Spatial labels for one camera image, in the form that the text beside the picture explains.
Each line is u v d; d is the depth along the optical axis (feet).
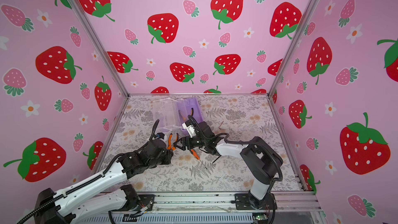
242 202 2.39
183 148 2.42
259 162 1.54
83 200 1.46
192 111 3.61
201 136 2.21
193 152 2.95
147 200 2.46
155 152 1.91
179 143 2.70
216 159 2.89
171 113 3.69
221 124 3.42
